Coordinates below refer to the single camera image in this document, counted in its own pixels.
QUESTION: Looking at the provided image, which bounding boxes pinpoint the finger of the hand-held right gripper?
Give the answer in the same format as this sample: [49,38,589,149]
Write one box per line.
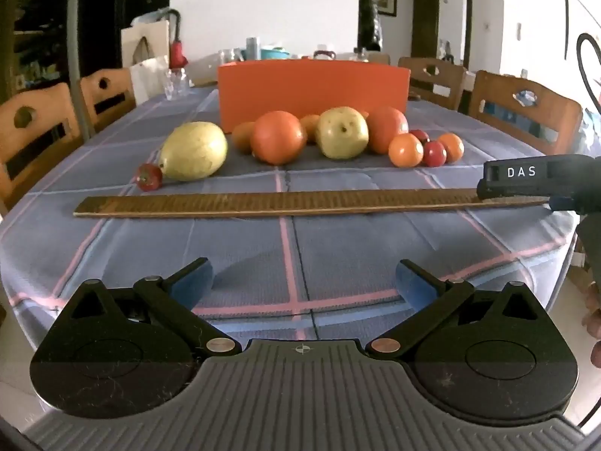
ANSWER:
[476,179,550,198]

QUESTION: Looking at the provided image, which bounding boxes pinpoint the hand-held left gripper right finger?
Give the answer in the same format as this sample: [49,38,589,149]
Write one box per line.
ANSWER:
[365,259,548,358]

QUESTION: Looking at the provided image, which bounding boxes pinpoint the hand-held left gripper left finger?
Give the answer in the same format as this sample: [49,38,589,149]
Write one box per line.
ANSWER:
[61,257,242,358]

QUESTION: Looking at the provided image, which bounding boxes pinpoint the small tangerine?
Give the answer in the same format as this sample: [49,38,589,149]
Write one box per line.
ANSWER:
[232,121,257,154]
[388,133,424,168]
[438,133,465,163]
[300,114,323,144]

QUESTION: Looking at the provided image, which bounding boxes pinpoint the long wooden ruler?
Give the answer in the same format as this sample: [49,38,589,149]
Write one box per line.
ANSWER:
[74,188,548,219]

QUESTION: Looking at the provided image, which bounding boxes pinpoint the yellow-green mango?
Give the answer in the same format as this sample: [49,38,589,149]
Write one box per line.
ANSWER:
[159,121,229,182]

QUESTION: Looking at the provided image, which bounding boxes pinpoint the large reddish orange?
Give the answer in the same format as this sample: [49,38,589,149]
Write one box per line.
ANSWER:
[366,106,409,155]

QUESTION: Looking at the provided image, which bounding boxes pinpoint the yellow-green apple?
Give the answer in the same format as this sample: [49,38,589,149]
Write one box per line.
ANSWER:
[315,106,370,160]

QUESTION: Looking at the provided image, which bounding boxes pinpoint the orange cardboard box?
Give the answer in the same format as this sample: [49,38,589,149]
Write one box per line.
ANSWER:
[217,59,411,133]

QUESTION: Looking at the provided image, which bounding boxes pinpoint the person's right hand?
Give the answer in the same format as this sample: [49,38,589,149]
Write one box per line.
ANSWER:
[582,282,601,369]

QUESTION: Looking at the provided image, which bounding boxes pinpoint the blue plaid tablecloth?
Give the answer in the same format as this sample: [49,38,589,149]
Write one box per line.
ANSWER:
[0,82,581,345]

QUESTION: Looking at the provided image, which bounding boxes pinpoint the clear glass cups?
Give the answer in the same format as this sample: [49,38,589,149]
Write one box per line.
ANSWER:
[163,68,190,100]

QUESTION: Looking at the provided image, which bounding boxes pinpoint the red folded umbrella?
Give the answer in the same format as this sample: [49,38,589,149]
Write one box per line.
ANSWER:
[168,8,189,69]

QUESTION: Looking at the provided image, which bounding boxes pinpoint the beige paper bag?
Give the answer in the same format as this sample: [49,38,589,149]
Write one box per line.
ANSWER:
[121,20,170,65]

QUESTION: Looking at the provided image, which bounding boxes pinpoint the grey curved pole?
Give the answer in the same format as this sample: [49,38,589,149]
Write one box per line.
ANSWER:
[66,0,95,142]

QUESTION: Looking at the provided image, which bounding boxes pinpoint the dark shelf cabinet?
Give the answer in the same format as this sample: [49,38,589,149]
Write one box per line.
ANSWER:
[0,0,71,101]

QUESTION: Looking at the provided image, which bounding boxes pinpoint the white wall poster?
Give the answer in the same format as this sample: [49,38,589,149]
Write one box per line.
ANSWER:
[563,0,601,110]

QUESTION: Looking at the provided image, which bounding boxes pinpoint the dark door frame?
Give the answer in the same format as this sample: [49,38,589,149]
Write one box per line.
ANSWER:
[412,0,471,65]

